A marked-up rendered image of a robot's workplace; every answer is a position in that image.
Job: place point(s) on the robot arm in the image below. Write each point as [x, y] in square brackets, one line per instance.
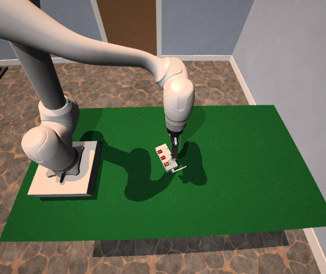
[33, 36]

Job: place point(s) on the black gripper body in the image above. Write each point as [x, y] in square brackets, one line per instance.
[174, 134]

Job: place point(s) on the white power strip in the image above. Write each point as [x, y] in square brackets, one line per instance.
[165, 157]

